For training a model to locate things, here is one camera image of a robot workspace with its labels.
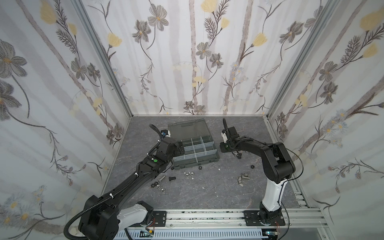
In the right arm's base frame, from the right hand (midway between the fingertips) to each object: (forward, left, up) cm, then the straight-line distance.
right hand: (220, 143), depth 100 cm
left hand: (-9, +29, +14) cm, 34 cm away
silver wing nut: (-25, -10, -1) cm, 27 cm away
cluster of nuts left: (-29, +38, -3) cm, 48 cm away
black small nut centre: (-16, +13, -4) cm, 22 cm away
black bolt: (-24, +30, -4) cm, 39 cm away
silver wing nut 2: (-22, -14, -2) cm, 26 cm away
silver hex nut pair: (-22, +21, -3) cm, 31 cm away
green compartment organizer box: (-4, +14, -2) cm, 15 cm away
